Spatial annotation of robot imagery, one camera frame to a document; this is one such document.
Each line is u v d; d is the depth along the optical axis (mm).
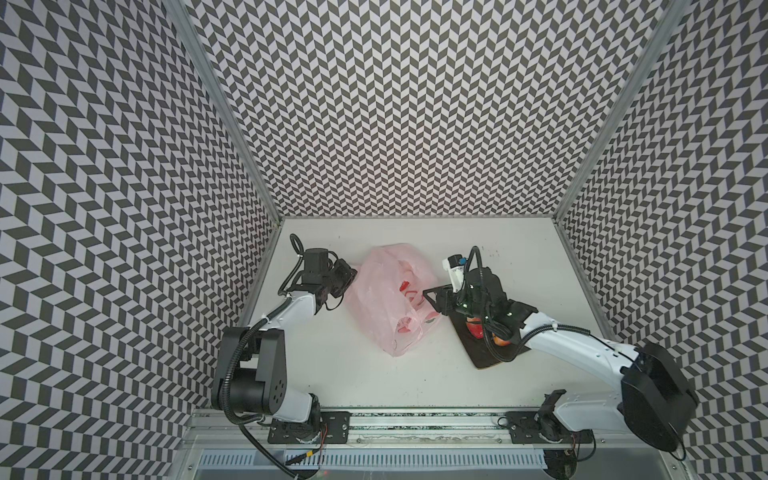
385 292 820
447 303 692
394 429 738
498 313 613
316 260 695
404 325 885
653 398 408
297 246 713
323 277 710
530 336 534
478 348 864
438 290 710
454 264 718
